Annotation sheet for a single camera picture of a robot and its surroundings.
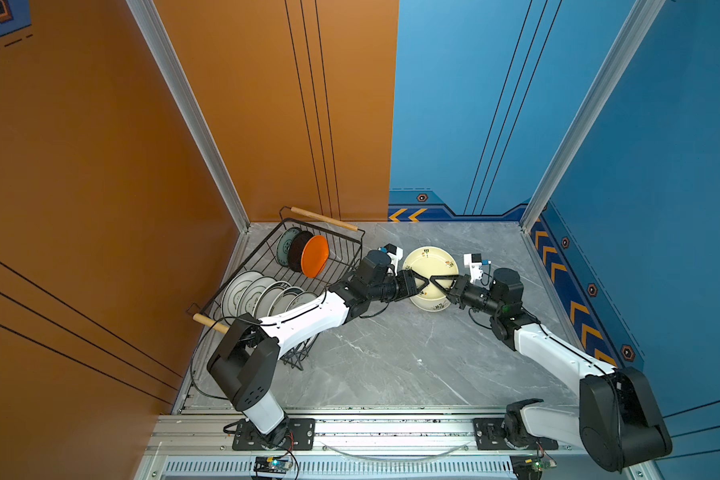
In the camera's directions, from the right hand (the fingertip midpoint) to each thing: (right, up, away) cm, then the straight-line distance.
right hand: (429, 282), depth 79 cm
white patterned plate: (-55, -3, +6) cm, 56 cm away
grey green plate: (-45, +10, +21) cm, 51 cm away
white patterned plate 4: (-40, -5, +3) cm, 41 cm away
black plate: (-40, +9, +17) cm, 45 cm away
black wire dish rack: (-24, +9, +22) cm, 34 cm away
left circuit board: (-40, -43, -8) cm, 59 cm away
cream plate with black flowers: (+4, -9, +17) cm, 20 cm away
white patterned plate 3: (-45, -4, +3) cm, 45 cm away
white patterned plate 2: (-50, -4, +6) cm, 51 cm away
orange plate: (-34, +7, +17) cm, 39 cm away
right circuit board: (+22, -43, -9) cm, 49 cm away
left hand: (-1, 0, -1) cm, 2 cm away
